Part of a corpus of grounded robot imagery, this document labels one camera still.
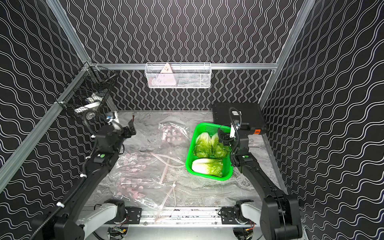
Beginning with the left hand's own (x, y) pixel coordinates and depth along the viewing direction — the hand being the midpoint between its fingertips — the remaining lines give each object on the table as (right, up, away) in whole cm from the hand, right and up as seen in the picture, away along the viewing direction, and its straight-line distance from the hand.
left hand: (122, 119), depth 75 cm
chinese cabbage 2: (+42, -16, +15) cm, 47 cm away
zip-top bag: (+9, -36, +8) cm, 38 cm away
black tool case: (+78, +4, +34) cm, 85 cm away
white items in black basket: (-15, +8, +1) cm, 17 cm away
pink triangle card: (+19, +26, +15) cm, 36 cm away
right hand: (+57, -5, +9) cm, 58 cm away
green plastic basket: (+55, -29, +9) cm, 63 cm away
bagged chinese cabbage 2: (+9, -29, +15) cm, 34 cm away
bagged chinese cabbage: (+22, -9, +23) cm, 33 cm away
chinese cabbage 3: (+51, -17, +13) cm, 55 cm away
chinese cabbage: (+45, -25, +7) cm, 52 cm away
